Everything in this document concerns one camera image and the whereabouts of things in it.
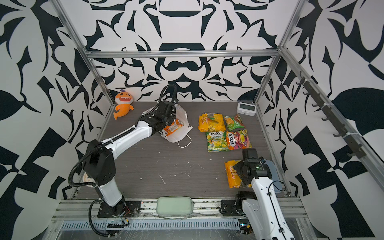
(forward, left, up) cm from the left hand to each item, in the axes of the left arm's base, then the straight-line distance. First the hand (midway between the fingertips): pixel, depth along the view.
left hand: (167, 108), depth 86 cm
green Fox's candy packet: (-11, -30, -21) cm, 38 cm away
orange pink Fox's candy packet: (-11, -43, -20) cm, 49 cm away
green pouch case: (-46, -4, -20) cm, 50 cm away
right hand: (-30, -38, -15) cm, 51 cm away
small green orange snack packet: (+3, -44, -20) cm, 48 cm away
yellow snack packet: (+2, -27, -18) cm, 33 cm away
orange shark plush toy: (+23, +35, -14) cm, 44 cm away
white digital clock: (+15, -55, -20) cm, 60 cm away
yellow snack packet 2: (-35, -35, -18) cm, 53 cm away
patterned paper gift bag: (-2, -8, -3) cm, 9 cm away
